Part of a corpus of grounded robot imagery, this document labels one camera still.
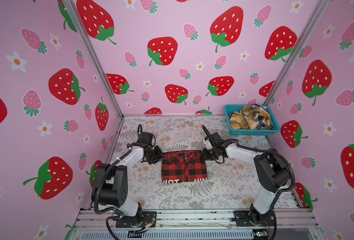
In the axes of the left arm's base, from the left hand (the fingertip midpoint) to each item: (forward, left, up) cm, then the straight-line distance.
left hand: (164, 155), depth 91 cm
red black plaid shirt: (-6, -12, -2) cm, 13 cm away
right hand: (+2, -23, -3) cm, 23 cm away
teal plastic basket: (+40, -48, +3) cm, 63 cm away
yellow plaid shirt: (+30, -64, +4) cm, 70 cm away
